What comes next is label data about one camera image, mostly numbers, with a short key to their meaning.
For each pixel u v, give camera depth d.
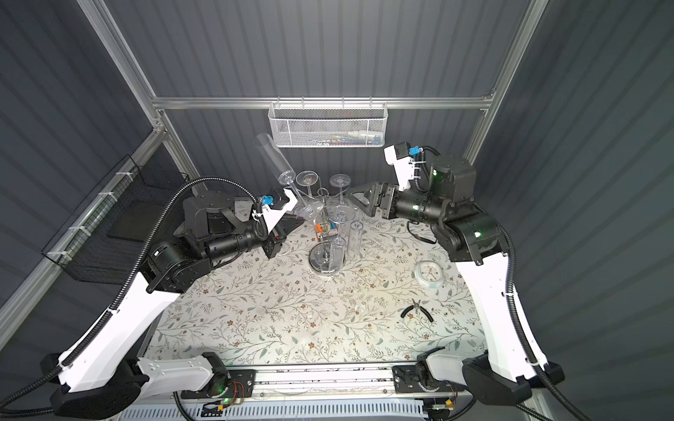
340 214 0.70
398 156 0.48
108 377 0.39
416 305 0.88
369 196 0.47
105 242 0.71
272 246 0.48
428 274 0.93
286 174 0.60
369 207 0.47
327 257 0.98
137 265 0.39
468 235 0.38
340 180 0.85
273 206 0.44
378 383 0.75
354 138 0.91
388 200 0.46
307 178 0.82
